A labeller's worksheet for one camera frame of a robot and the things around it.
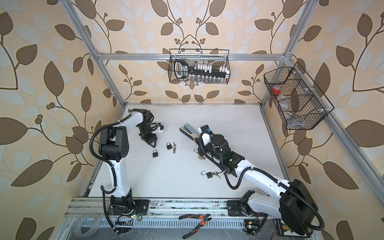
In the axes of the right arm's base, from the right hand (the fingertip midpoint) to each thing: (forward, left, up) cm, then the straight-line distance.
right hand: (196, 140), depth 78 cm
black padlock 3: (-12, -7, -19) cm, 23 cm away
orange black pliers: (-32, -4, -19) cm, 37 cm away
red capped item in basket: (+26, -48, +11) cm, 56 cm away
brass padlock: (-1, -2, -18) cm, 18 cm away
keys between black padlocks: (-11, -11, -20) cm, 25 cm away
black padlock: (+8, +18, -19) cm, 27 cm away
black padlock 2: (+2, +26, -19) cm, 33 cm away
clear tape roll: (-33, +55, -16) cm, 66 cm away
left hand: (+9, +29, -15) cm, 34 cm away
